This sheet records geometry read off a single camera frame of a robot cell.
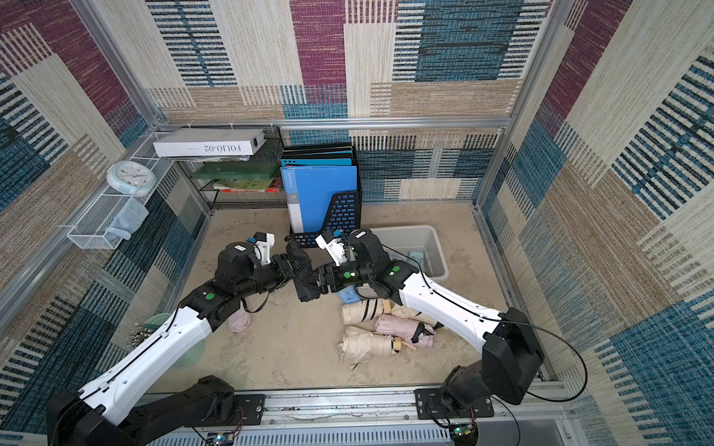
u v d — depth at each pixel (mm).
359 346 788
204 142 782
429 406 729
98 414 383
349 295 914
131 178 755
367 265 583
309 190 910
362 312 867
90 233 683
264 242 698
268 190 989
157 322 759
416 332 811
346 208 917
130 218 690
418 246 1015
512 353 411
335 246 673
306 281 717
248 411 730
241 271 568
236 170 962
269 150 889
